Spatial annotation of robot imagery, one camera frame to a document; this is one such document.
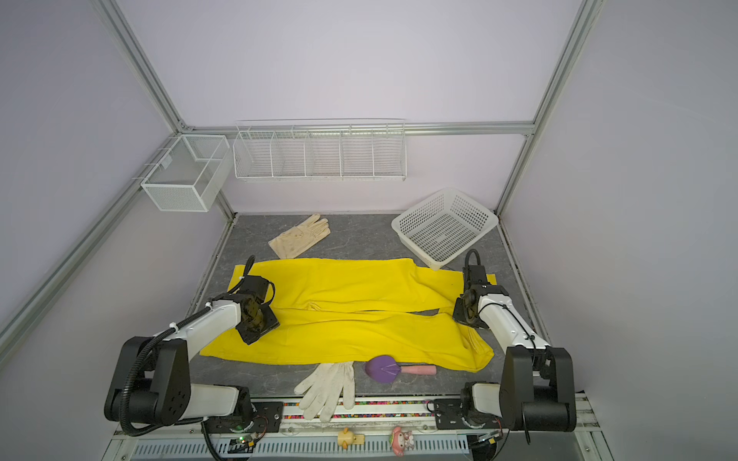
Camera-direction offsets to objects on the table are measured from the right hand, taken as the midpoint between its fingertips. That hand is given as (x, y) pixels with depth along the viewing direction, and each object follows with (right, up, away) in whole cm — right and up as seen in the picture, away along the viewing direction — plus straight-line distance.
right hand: (469, 315), depth 88 cm
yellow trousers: (-30, 0, +6) cm, 31 cm away
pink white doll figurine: (-22, -25, -20) cm, 39 cm away
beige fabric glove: (-62, +23, +24) cm, 70 cm away
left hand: (-62, -5, 0) cm, 62 cm away
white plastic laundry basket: (-3, +30, +28) cm, 41 cm away
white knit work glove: (-44, -18, -10) cm, 48 cm away
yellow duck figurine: (-36, -24, -21) cm, 47 cm away
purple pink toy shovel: (-26, -13, -9) cm, 30 cm away
